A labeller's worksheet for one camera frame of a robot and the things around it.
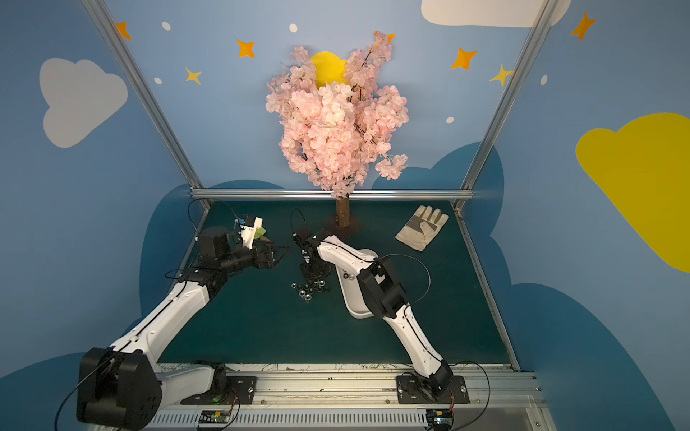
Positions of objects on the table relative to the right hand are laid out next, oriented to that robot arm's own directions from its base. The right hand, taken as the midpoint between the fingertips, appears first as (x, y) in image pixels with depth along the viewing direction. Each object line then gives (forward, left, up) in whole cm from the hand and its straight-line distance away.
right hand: (317, 276), depth 97 cm
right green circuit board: (-40, -40, -3) cm, 57 cm away
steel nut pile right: (-4, -2, 0) cm, 4 cm away
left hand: (-1, +9, +22) cm, 24 cm away
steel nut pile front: (-8, +3, 0) cm, 8 cm away
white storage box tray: (-8, -15, -3) cm, 17 cm away
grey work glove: (+28, -42, -2) cm, 50 cm away
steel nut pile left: (-4, +8, -1) cm, 9 cm away
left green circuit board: (-44, +22, -2) cm, 49 cm away
